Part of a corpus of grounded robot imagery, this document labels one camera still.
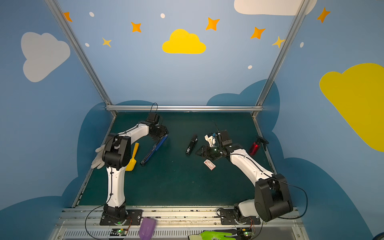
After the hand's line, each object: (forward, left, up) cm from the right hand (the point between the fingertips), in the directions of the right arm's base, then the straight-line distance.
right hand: (199, 152), depth 83 cm
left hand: (+21, +24, -11) cm, 33 cm away
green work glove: (-37, -7, -13) cm, 39 cm away
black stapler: (+12, +5, -11) cm, 17 cm away
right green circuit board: (-34, -24, -15) cm, 44 cm away
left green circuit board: (-38, +38, -14) cm, 55 cm away
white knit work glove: (-3, +64, -13) cm, 65 cm away
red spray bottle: (+9, -35, -5) cm, 37 cm away
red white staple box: (-1, -8, -14) cm, 16 cm away
